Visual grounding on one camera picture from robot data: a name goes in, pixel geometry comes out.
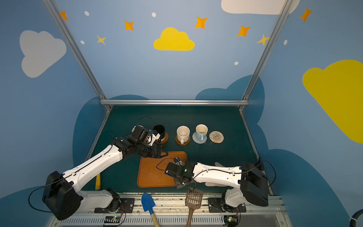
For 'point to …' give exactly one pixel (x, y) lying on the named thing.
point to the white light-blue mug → (201, 131)
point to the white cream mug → (183, 134)
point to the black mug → (160, 129)
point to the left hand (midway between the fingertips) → (162, 152)
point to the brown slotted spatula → (193, 200)
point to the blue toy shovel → (148, 203)
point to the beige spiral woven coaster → (216, 136)
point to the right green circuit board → (230, 221)
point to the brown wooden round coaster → (163, 141)
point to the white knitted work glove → (214, 184)
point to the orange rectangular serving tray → (151, 171)
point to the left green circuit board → (112, 219)
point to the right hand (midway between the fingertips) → (181, 179)
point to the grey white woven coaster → (197, 141)
